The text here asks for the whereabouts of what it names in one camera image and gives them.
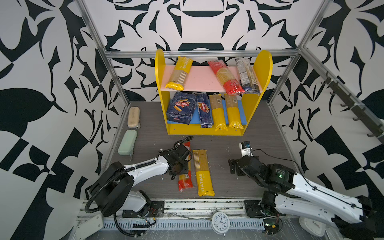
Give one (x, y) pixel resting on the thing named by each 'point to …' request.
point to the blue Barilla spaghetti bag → (205, 110)
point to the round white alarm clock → (220, 223)
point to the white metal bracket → (85, 230)
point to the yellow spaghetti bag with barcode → (233, 111)
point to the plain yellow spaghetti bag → (218, 113)
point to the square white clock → (315, 228)
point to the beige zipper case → (134, 117)
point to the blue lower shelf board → (242, 106)
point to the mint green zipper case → (126, 147)
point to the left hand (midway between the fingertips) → (186, 167)
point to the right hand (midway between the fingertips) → (236, 161)
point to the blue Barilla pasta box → (180, 107)
